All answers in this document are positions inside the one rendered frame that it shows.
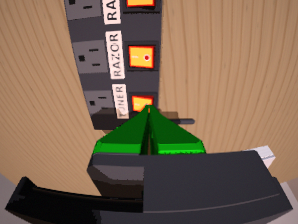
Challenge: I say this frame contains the dark grey power strip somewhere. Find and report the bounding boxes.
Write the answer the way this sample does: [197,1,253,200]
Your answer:
[64,0,162,130]

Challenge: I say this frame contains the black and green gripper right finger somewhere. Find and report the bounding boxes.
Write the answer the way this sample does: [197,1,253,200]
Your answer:
[149,104,206,155]

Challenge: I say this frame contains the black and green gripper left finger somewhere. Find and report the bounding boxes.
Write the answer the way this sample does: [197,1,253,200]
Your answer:
[92,104,149,155]

